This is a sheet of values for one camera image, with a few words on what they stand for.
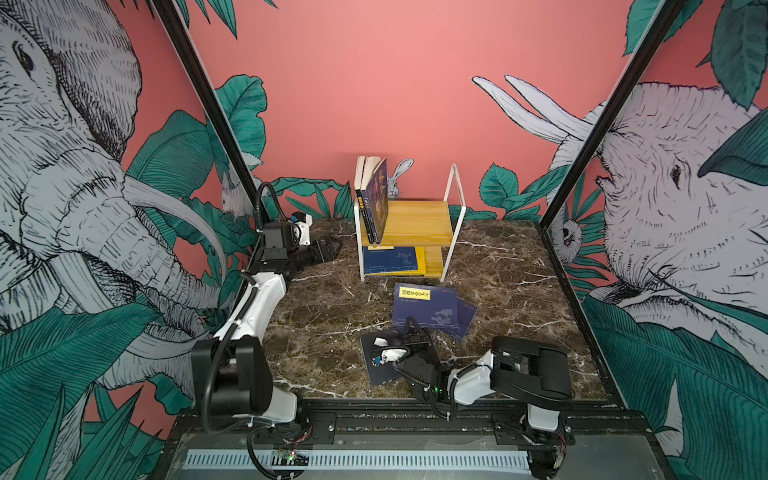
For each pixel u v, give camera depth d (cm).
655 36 72
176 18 71
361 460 70
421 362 63
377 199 82
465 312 96
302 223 76
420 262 101
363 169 77
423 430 75
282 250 65
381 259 100
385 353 74
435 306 86
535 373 48
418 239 88
